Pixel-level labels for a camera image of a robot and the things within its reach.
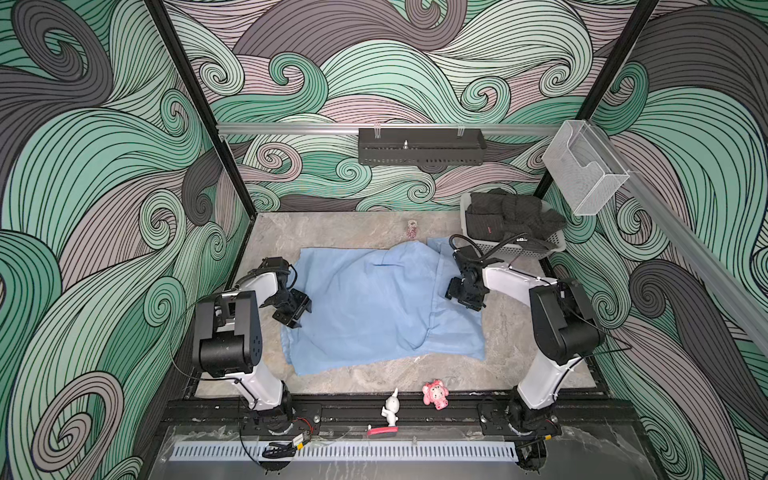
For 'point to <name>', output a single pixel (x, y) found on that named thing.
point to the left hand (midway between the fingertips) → (306, 311)
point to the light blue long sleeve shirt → (379, 306)
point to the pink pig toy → (435, 393)
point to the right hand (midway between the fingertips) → (456, 299)
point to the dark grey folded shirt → (500, 213)
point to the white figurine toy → (391, 408)
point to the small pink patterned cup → (411, 230)
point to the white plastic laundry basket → (508, 244)
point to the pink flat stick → (381, 430)
